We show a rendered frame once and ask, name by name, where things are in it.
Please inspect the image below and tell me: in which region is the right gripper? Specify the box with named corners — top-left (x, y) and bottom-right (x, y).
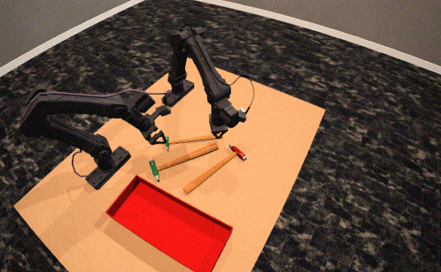
top-left (134, 105), bottom-right (168, 145)

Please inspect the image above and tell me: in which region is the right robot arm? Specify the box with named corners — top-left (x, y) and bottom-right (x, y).
top-left (20, 84), bottom-right (156, 188)

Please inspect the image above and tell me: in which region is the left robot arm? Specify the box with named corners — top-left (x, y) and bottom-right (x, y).
top-left (166, 27), bottom-right (247, 128)

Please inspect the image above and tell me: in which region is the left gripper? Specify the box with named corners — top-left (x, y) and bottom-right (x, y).
top-left (208, 110), bottom-right (246, 139)

